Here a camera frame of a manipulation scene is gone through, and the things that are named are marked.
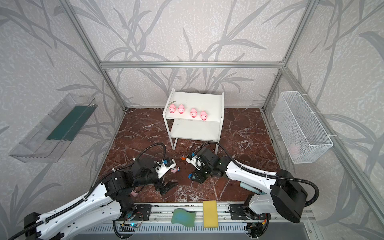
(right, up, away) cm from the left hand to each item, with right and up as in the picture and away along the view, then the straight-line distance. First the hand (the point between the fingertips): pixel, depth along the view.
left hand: (175, 171), depth 72 cm
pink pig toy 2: (+3, +30, 0) cm, 30 cm away
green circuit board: (-23, -28, +1) cm, 36 cm away
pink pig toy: (-2, +31, +1) cm, 31 cm away
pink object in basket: (+59, +11, +3) cm, 60 cm away
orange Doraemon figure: (+2, +2, +20) cm, 20 cm away
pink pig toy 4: (+14, +27, -2) cm, 30 cm away
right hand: (+8, -3, +7) cm, 11 cm away
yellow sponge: (+17, -23, +1) cm, 29 cm away
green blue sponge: (+3, -22, 0) cm, 22 cm away
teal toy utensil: (+40, -12, +9) cm, 43 cm away
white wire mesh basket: (+55, +17, -11) cm, 59 cm away
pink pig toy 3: (+9, +29, -1) cm, 30 cm away
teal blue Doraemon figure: (+7, -4, +5) cm, 9 cm away
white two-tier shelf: (+2, +21, +19) cm, 28 cm away
